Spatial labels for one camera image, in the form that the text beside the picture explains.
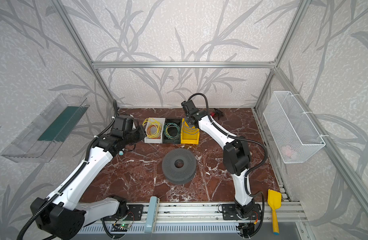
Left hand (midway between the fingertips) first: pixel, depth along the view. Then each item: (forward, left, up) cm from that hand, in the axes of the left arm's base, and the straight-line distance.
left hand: (148, 126), depth 78 cm
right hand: (+16, -24, -7) cm, 30 cm away
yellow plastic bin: (+7, -21, -18) cm, 28 cm away
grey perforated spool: (-11, -15, -26) cm, 32 cm away
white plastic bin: (+19, -1, -20) cm, 28 cm away
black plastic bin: (+14, -8, -24) cm, 29 cm away
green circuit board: (-42, +10, -25) cm, 50 cm away
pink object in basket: (-11, -71, -3) cm, 72 cm away
